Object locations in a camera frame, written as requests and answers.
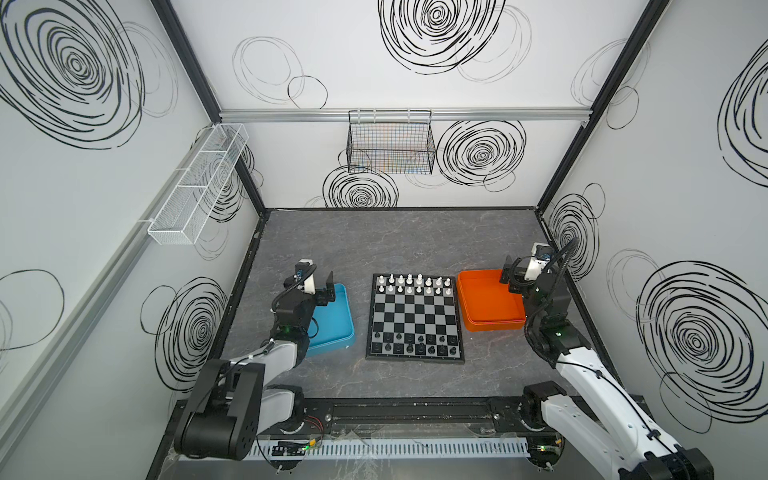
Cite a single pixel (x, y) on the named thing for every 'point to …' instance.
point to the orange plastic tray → (486, 302)
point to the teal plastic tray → (332, 327)
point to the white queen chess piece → (419, 280)
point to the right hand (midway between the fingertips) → (523, 258)
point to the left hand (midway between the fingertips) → (318, 270)
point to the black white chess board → (415, 317)
